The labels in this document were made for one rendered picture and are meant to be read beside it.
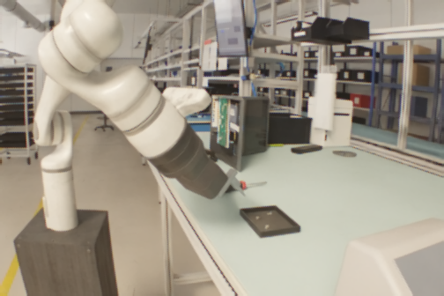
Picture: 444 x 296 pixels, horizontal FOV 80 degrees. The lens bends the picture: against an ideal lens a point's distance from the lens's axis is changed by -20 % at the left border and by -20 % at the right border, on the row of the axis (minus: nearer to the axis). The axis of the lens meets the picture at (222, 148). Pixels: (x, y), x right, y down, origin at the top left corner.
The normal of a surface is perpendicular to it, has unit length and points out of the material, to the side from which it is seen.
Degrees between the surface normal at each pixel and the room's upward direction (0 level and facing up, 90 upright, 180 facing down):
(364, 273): 90
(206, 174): 76
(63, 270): 90
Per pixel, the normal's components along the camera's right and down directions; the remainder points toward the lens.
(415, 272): 0.18, -0.75
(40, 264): 0.17, 0.21
